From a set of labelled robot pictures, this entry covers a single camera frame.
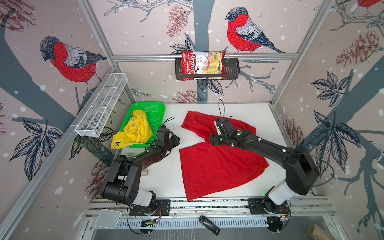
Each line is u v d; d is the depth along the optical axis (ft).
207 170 2.79
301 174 1.43
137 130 3.09
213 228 2.20
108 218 2.28
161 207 2.40
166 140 2.49
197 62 2.88
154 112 3.77
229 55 3.03
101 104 2.59
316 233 2.08
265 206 2.19
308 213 2.40
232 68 3.12
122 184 1.36
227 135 2.16
